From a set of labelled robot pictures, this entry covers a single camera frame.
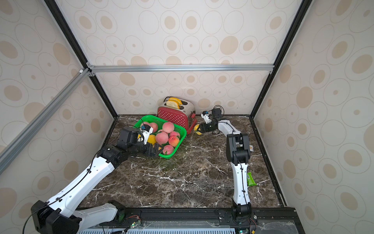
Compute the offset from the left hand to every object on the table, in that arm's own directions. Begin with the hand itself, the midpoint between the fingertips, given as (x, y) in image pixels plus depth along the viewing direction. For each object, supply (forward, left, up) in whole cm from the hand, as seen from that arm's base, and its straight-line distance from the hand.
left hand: (159, 145), depth 75 cm
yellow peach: (+27, -20, -17) cm, 37 cm away
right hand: (+26, -23, -19) cm, 39 cm away
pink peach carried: (+7, -3, -15) cm, 16 cm away
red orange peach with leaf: (+13, -5, -14) cm, 20 cm away
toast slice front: (+36, -3, -3) cm, 36 cm away
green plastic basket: (+22, -10, -15) cm, 29 cm away
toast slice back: (+38, -7, -2) cm, 39 cm away
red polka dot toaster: (+30, -8, -4) cm, 31 cm away
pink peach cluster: (+21, -1, -11) cm, 24 cm away
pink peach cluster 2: (+20, -5, -16) cm, 26 cm away
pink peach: (+13, +2, -12) cm, 18 cm away
